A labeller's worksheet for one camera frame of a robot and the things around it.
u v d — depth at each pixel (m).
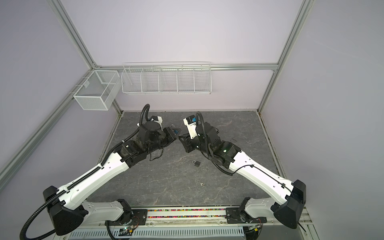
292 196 0.39
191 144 0.60
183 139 0.66
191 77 1.05
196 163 0.92
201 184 0.84
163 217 0.75
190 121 0.58
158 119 0.66
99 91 0.97
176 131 0.69
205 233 1.58
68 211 0.40
